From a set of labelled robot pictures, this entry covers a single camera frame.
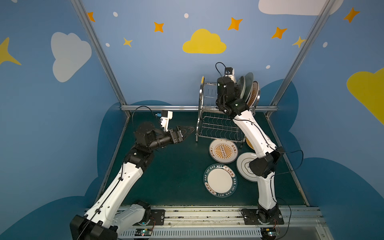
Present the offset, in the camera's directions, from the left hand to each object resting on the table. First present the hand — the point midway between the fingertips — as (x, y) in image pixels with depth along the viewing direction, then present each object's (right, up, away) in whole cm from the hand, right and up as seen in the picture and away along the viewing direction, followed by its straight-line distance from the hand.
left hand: (191, 131), depth 63 cm
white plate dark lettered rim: (+17, -30, +23) cm, 41 cm away
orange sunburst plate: (+21, -15, +35) cm, 44 cm away
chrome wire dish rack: (+16, +4, +45) cm, 48 cm away
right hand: (+23, +24, +12) cm, 36 cm away
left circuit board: (-23, -49, +7) cm, 54 cm away
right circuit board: (+38, -49, +8) cm, 63 cm away
